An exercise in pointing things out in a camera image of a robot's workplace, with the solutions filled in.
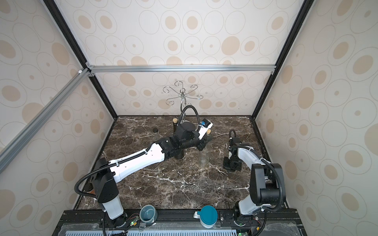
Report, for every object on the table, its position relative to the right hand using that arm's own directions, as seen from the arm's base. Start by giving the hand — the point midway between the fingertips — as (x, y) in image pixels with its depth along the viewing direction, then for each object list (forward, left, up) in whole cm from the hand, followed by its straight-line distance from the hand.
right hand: (233, 170), depth 89 cm
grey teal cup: (-26, +46, -1) cm, 53 cm away
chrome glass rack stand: (+32, +31, +31) cm, 55 cm away
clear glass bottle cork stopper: (+6, +17, +6) cm, 19 cm away
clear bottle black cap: (+9, +45, +20) cm, 50 cm away
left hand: (+4, +13, +28) cm, 30 cm away
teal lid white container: (-26, +16, +5) cm, 31 cm away
